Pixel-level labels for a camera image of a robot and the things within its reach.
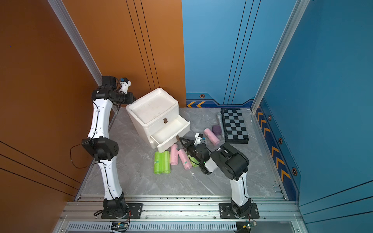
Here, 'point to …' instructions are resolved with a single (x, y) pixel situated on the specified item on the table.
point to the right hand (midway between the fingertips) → (179, 139)
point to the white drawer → (178, 126)
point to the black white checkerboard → (234, 125)
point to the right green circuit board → (248, 225)
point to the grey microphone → (220, 120)
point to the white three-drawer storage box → (156, 116)
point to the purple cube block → (216, 129)
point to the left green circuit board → (121, 226)
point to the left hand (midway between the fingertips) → (135, 96)
